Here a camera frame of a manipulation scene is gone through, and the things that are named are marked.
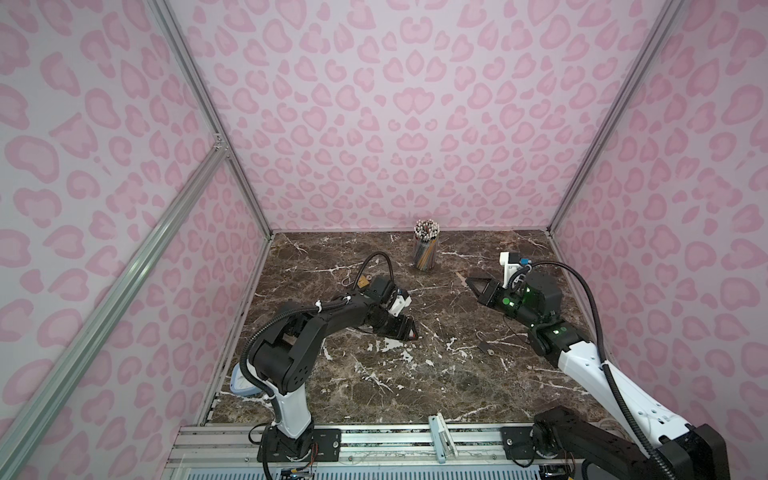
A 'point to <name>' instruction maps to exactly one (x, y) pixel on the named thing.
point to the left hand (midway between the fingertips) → (410, 331)
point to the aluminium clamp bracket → (442, 439)
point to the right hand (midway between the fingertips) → (467, 279)
